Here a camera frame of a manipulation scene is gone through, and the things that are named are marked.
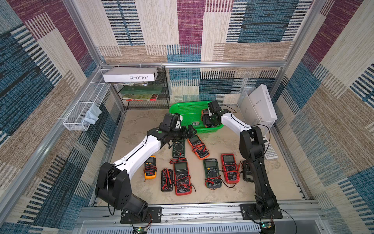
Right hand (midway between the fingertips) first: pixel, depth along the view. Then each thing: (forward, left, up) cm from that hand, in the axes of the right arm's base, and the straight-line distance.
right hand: (208, 118), depth 107 cm
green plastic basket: (+6, +12, -2) cm, 14 cm away
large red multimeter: (-45, +17, -2) cm, 49 cm away
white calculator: (-25, -37, -5) cm, 45 cm away
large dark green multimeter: (-23, +20, -2) cm, 31 cm away
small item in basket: (-1, +9, -5) cm, 10 cm away
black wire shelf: (+21, +35, -3) cm, 41 cm away
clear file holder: (-1, -28, +5) cm, 28 cm away
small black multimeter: (-41, -18, -1) cm, 45 cm away
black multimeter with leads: (-43, +26, -2) cm, 50 cm away
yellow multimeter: (-36, +36, -2) cm, 51 cm away
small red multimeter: (-36, -10, -1) cm, 38 cm away
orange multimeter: (-23, +8, -2) cm, 24 cm away
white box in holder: (-2, -34, +15) cm, 37 cm away
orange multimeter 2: (-4, +3, +6) cm, 8 cm away
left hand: (-22, +13, +14) cm, 29 cm away
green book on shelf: (+5, +44, +21) cm, 49 cm away
